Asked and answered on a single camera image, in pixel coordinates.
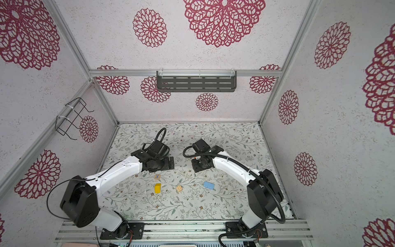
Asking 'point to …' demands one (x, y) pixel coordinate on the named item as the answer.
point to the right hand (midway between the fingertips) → (196, 164)
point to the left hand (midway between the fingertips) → (166, 168)
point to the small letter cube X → (157, 176)
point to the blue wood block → (209, 185)
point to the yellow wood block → (157, 188)
